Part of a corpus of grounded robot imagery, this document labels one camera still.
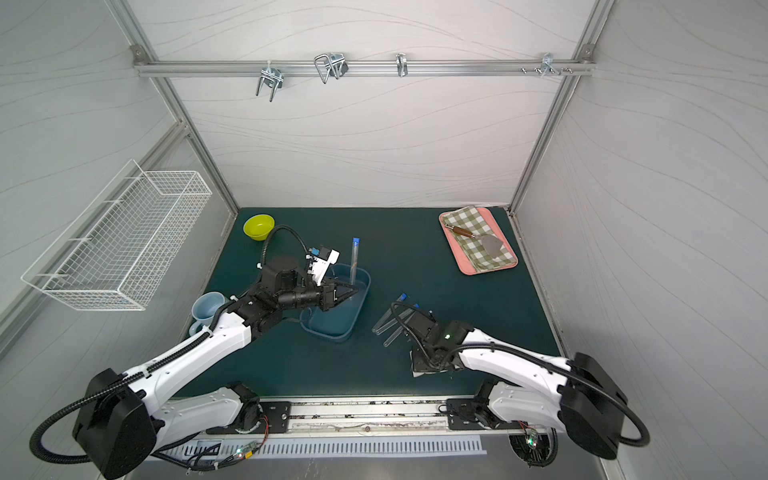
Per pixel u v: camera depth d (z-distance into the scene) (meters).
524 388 0.48
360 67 0.78
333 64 0.76
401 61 0.73
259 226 1.11
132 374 0.42
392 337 0.86
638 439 0.42
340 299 0.70
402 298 0.95
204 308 0.88
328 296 0.65
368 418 0.75
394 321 0.89
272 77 0.80
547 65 0.77
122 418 0.38
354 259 0.73
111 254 0.67
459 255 1.07
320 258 0.68
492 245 1.08
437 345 0.59
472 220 1.16
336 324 0.89
